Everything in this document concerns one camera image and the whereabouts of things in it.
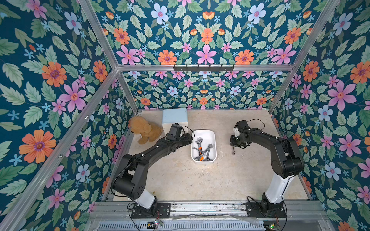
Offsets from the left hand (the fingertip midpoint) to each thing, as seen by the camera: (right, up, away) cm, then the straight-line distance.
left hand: (190, 137), depth 91 cm
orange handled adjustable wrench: (+6, -3, +10) cm, 12 cm away
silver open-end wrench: (+12, -9, +5) cm, 15 cm away
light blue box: (-13, +14, +4) cm, 20 cm away
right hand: (+28, -4, +8) cm, 30 cm away
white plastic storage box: (+13, -1, +11) cm, 17 cm away
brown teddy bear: (-27, +3, +1) cm, 27 cm away
